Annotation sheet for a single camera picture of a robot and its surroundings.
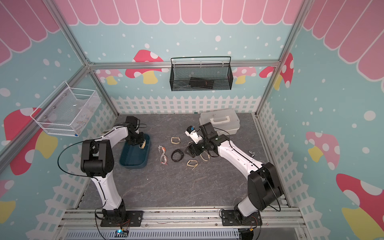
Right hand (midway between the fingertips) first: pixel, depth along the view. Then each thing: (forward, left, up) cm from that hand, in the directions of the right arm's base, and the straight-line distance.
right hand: (191, 147), depth 84 cm
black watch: (+3, +10, -15) cm, 18 cm away
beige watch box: (+9, +33, -12) cm, 36 cm away
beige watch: (+12, +11, -14) cm, 22 cm away
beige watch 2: (+2, -11, -14) cm, 18 cm away
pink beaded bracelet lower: (0, +18, -13) cm, 22 cm away
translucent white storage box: (+22, -23, -3) cm, 31 cm away
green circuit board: (-38, +35, -17) cm, 54 cm away
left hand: (+11, +34, -11) cm, 38 cm away
